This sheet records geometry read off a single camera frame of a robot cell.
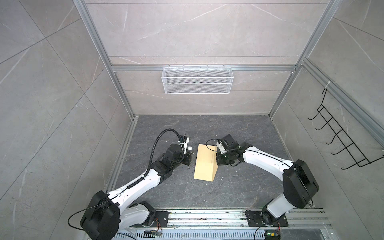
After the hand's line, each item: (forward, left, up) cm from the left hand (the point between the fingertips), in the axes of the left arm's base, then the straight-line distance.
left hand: (191, 147), depth 81 cm
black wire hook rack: (-7, -69, +16) cm, 71 cm away
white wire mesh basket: (+46, -6, +13) cm, 48 cm away
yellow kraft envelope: (-4, -9, -14) cm, 17 cm away
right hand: (-3, -15, -10) cm, 18 cm away
